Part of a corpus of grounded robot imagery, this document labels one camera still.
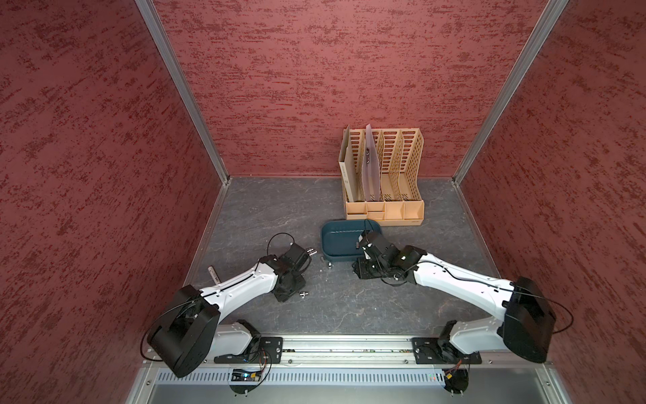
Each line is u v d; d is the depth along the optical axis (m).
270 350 0.74
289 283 0.66
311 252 0.95
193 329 0.41
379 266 0.62
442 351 0.65
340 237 1.00
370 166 1.17
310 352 0.75
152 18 0.72
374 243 0.62
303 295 0.85
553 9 0.71
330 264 0.90
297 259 0.69
